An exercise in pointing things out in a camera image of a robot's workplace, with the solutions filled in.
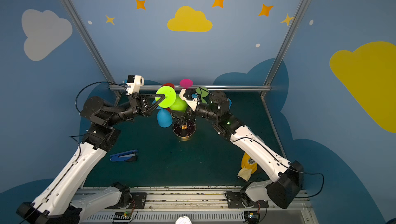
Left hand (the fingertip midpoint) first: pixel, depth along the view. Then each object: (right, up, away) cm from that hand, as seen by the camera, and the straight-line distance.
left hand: (162, 95), depth 50 cm
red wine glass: (-5, +9, +34) cm, 36 cm away
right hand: (+3, 0, +13) cm, 13 cm away
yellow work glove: (+40, -37, +34) cm, 64 cm away
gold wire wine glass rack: (+2, -18, +50) cm, 53 cm away
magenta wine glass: (+5, +9, +34) cm, 36 cm away
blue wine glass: (-7, -10, +32) cm, 34 cm away
